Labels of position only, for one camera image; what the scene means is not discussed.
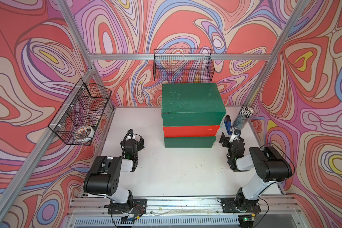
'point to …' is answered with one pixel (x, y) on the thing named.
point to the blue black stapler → (227, 122)
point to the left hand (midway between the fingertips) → (134, 138)
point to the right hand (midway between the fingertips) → (229, 136)
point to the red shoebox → (190, 131)
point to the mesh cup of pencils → (245, 113)
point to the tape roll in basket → (84, 133)
